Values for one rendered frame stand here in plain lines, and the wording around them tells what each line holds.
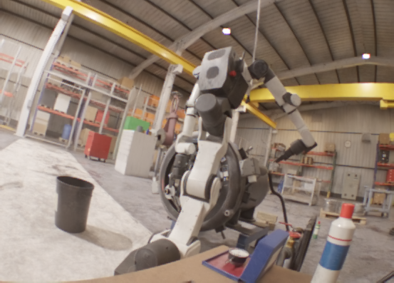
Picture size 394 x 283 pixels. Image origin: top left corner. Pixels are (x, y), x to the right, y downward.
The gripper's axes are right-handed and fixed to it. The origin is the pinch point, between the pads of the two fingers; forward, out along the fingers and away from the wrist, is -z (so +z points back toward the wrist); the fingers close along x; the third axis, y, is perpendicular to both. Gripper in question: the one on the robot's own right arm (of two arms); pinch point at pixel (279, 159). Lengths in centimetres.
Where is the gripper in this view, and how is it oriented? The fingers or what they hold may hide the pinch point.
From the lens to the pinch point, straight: 133.0
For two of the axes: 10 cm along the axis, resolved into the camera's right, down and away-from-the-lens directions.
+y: 4.8, 8.2, -3.1
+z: 7.2, -5.7, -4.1
